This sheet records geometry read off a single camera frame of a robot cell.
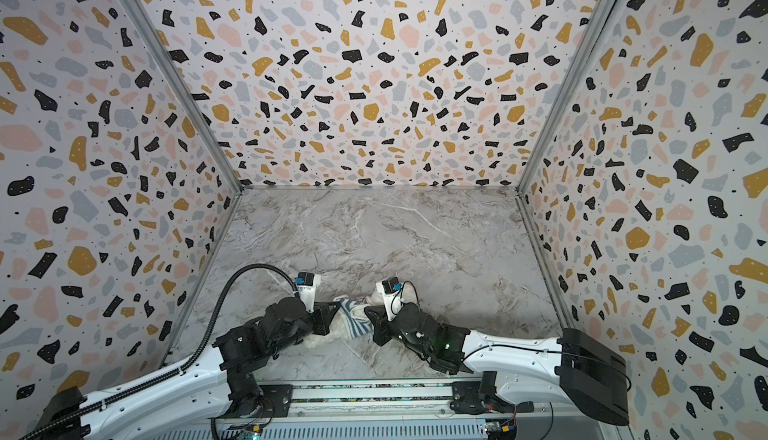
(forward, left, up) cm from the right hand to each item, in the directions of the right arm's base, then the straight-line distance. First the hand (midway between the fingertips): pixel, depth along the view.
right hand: (364, 308), depth 73 cm
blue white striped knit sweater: (-2, +1, -3) cm, 4 cm away
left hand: (+2, +5, -2) cm, 6 cm away
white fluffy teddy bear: (-4, +6, -6) cm, 9 cm away
